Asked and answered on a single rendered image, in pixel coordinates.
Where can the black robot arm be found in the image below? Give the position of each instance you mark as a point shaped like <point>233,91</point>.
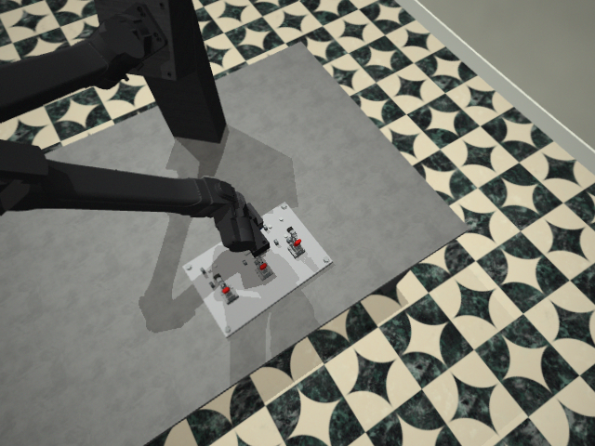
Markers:
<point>30,83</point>

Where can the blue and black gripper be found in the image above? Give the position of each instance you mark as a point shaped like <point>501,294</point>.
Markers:
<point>260,220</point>

